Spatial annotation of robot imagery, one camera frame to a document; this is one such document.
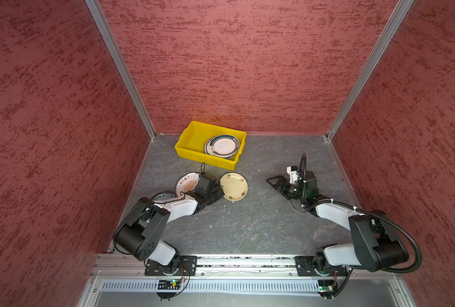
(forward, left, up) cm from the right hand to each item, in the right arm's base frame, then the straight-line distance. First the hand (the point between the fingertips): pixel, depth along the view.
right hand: (269, 186), depth 88 cm
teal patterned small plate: (+1, +52, -7) cm, 53 cm away
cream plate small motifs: (+5, +16, -6) cm, 18 cm away
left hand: (0, +22, -6) cm, 22 cm away
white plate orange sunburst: (+8, +42, -7) cm, 43 cm away
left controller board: (-36, +43, -9) cm, 57 cm away
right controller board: (-39, -17, -9) cm, 44 cm away
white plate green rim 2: (+29, +32, -4) cm, 43 cm away
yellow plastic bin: (+38, +43, -6) cm, 57 cm away
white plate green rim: (+31, +22, -4) cm, 38 cm away
